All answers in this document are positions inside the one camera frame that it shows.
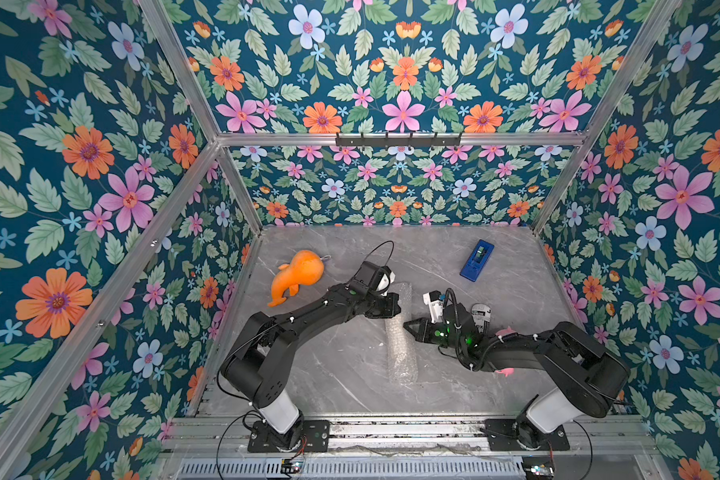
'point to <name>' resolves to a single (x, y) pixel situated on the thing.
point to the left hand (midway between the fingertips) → (406, 308)
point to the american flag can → (481, 313)
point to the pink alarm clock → (507, 331)
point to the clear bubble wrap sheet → (406, 303)
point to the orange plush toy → (306, 268)
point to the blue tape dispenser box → (477, 260)
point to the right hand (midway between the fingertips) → (408, 320)
